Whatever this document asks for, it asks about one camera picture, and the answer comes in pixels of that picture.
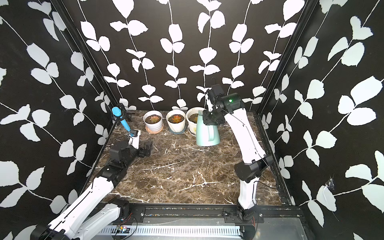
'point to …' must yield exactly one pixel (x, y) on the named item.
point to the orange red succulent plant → (176, 119)
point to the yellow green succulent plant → (193, 118)
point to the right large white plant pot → (192, 126)
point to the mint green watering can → (206, 135)
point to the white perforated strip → (174, 230)
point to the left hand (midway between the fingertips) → (144, 137)
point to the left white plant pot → (152, 126)
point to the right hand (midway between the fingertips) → (204, 119)
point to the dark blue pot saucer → (177, 133)
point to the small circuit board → (120, 229)
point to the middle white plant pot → (176, 127)
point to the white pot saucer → (194, 135)
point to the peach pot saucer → (155, 132)
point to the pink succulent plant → (154, 119)
